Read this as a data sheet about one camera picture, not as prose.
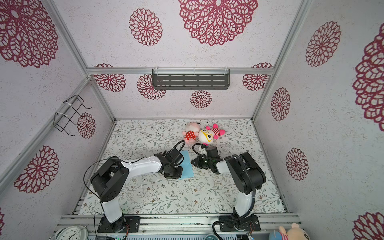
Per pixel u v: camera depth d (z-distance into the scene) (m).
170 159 0.72
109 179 0.48
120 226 0.69
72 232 0.69
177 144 0.78
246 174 0.46
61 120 0.73
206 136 1.00
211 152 0.78
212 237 0.68
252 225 0.73
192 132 1.05
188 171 0.92
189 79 0.91
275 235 0.65
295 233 0.67
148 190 0.85
